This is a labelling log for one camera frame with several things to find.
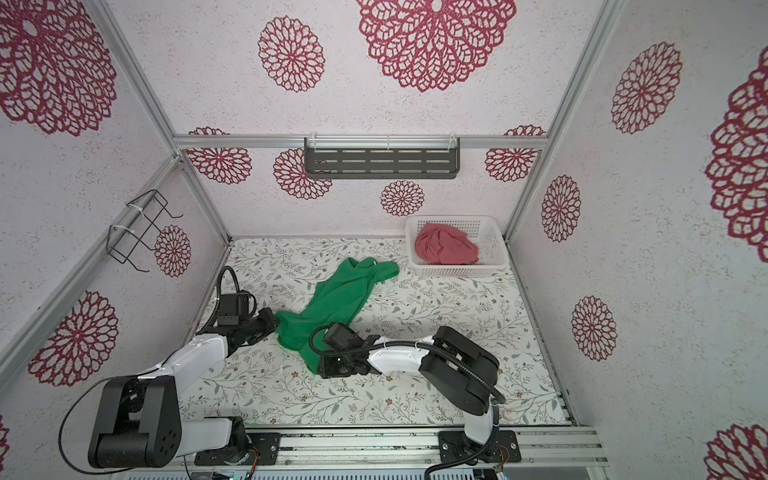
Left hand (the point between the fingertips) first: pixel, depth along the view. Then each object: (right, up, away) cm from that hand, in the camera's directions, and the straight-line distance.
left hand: (279, 324), depth 91 cm
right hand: (+13, -11, -8) cm, 19 cm away
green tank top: (+17, +6, +10) cm, 20 cm away
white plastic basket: (+70, +32, +25) cm, 81 cm away
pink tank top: (+54, +26, +19) cm, 62 cm away
